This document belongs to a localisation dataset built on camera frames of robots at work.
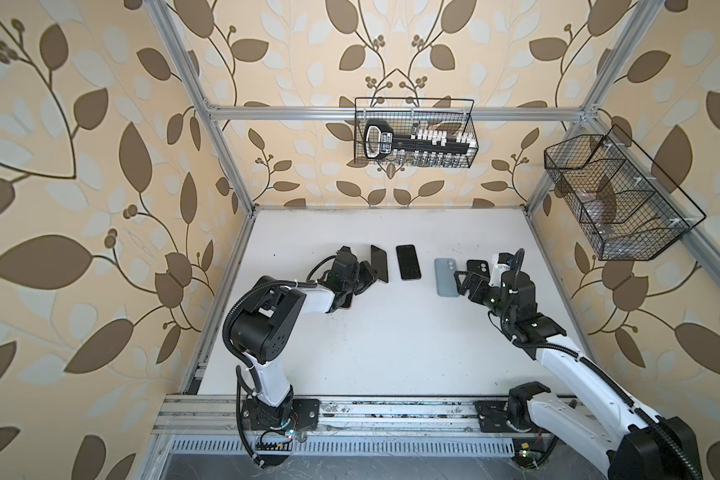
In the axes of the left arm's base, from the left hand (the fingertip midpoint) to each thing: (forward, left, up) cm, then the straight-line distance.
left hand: (385, 267), depth 93 cm
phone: (+6, +2, -6) cm, 8 cm away
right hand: (-8, -23, +6) cm, 25 cm away
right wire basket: (+3, -59, +26) cm, 64 cm away
